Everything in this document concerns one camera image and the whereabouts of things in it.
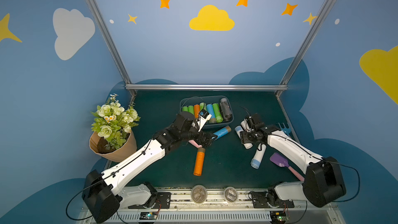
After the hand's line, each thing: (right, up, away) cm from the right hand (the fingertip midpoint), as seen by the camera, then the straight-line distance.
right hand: (249, 135), depth 89 cm
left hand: (-23, +5, -16) cm, 29 cm away
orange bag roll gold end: (-31, +15, +19) cm, 39 cm away
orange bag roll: (-29, -14, -3) cm, 33 cm away
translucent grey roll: (-12, +14, +13) cm, 23 cm away
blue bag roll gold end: (-22, +15, +18) cm, 32 cm away
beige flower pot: (-82, -3, -10) cm, 83 cm away
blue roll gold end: (-14, +1, +7) cm, 16 cm away
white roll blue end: (-5, +2, +9) cm, 10 cm away
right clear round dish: (-14, -25, -17) cm, 33 cm away
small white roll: (+2, -13, -5) cm, 14 cm away
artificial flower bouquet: (-69, +10, -19) cm, 72 cm away
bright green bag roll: (-17, +14, +18) cm, 29 cm away
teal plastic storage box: (-36, +21, +23) cm, 47 cm away
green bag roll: (-40, +15, +18) cm, 46 cm away
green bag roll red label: (-27, +17, +19) cm, 37 cm away
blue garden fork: (+29, +1, +12) cm, 31 cm away
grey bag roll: (-13, +11, +15) cm, 23 cm away
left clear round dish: (-29, -25, -17) cm, 42 cm away
